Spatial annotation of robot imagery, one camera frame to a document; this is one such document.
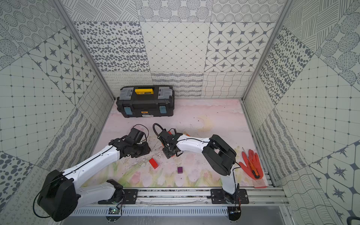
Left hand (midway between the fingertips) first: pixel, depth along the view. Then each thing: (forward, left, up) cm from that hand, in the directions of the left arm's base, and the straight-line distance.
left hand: (151, 151), depth 82 cm
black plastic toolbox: (+32, +8, +10) cm, 35 cm away
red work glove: (-13, -64, -10) cm, 66 cm away
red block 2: (-5, -1, -7) cm, 8 cm away
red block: (+6, -11, +11) cm, 17 cm away
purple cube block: (-8, -17, -7) cm, 20 cm away
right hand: (+3, -12, -7) cm, 14 cm away
